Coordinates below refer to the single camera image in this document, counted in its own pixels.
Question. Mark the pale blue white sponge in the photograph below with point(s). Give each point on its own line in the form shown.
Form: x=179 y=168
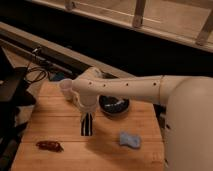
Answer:
x=132 y=141

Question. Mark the dark blue bowl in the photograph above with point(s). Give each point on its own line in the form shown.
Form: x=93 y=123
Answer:
x=112 y=106

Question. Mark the white cup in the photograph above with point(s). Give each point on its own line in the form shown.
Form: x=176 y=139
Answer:
x=66 y=88

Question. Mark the black white striped eraser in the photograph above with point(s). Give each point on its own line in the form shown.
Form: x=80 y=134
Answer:
x=87 y=125

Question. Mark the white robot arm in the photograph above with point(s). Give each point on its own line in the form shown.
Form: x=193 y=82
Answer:
x=188 y=143

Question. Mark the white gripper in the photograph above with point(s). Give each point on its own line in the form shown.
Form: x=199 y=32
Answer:
x=87 y=105

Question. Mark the black equipment at left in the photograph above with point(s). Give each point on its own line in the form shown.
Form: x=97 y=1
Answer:
x=13 y=93

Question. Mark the dark red sausage toy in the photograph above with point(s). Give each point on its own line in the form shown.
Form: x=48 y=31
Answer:
x=49 y=145

